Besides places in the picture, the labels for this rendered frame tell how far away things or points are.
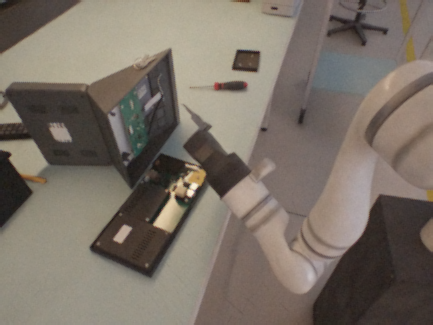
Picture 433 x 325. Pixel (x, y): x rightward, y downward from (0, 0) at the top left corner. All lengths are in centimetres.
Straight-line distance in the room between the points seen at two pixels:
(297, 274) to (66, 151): 54
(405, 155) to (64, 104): 57
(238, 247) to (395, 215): 98
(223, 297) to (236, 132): 100
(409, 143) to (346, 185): 12
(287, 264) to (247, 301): 112
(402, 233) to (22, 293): 81
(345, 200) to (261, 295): 127
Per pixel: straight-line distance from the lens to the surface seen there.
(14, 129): 95
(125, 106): 64
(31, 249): 71
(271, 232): 54
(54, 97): 68
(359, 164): 40
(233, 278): 168
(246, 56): 113
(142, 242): 61
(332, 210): 43
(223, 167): 54
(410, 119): 32
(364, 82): 244
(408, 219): 96
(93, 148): 75
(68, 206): 74
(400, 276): 86
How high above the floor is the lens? 155
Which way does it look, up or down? 47 degrees down
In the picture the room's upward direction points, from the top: 1 degrees counter-clockwise
